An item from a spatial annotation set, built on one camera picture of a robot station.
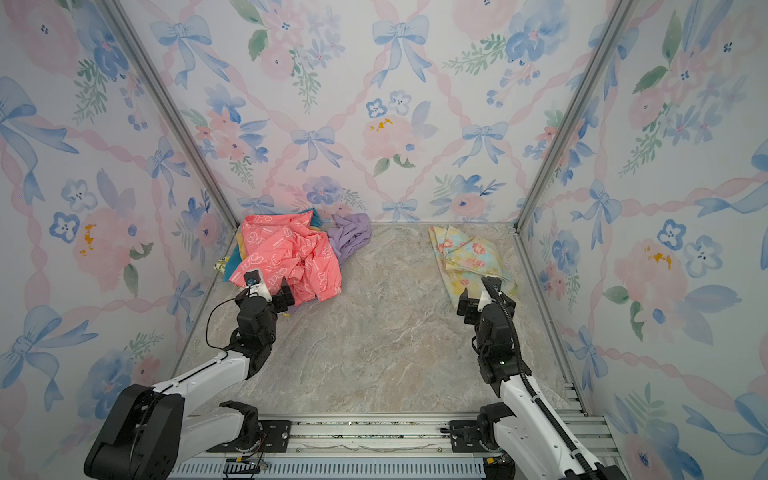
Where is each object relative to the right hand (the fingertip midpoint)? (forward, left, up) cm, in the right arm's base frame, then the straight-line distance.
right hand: (485, 290), depth 81 cm
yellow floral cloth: (+20, +1, -11) cm, 23 cm away
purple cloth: (+32, +40, -11) cm, 52 cm away
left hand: (+3, +60, 0) cm, 60 cm away
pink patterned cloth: (+17, +60, -2) cm, 62 cm away
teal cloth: (+20, +80, -11) cm, 83 cm away
